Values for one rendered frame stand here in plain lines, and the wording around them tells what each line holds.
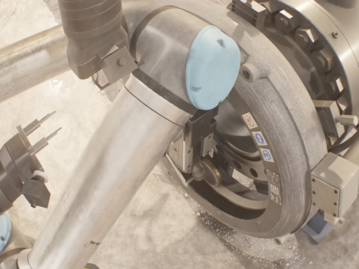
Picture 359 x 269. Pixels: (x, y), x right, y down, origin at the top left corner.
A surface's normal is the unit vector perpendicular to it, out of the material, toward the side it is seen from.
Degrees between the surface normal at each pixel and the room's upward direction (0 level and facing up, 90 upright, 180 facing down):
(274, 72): 26
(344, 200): 67
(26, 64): 59
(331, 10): 14
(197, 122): 93
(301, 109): 40
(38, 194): 0
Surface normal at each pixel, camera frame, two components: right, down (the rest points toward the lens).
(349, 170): -0.27, -0.78
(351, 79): 0.53, 0.15
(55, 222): -0.48, -0.22
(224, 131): 0.14, -0.44
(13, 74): 0.70, 0.18
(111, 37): 0.66, 0.56
